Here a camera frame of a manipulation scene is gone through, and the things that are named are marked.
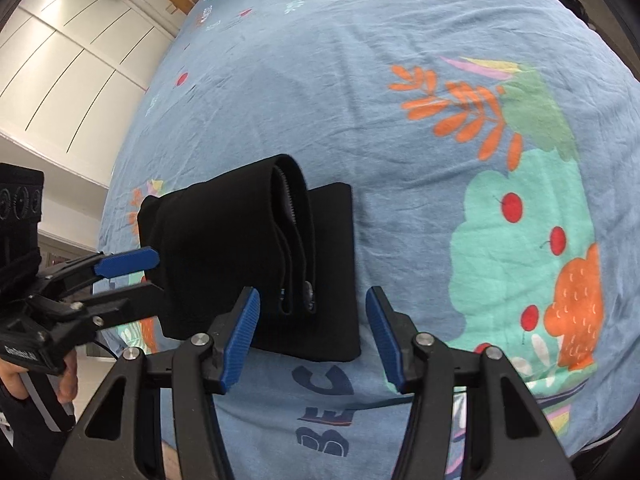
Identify blue printed bedsheet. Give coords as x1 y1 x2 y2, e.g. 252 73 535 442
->
95 0 640 480

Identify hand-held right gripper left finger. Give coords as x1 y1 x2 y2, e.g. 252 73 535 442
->
52 286 262 480

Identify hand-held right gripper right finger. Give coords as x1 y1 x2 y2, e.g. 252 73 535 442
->
365 286 576 480

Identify white wardrobe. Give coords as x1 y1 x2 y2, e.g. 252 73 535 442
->
0 0 176 191

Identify person's left hand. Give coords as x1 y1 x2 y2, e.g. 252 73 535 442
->
0 347 80 406

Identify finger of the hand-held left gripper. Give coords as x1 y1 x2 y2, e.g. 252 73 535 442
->
37 246 161 291
30 281 166 334

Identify black pants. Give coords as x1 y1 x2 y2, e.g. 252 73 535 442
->
136 154 362 362

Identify person's dark clothing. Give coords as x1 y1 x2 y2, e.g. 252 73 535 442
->
0 395 66 480

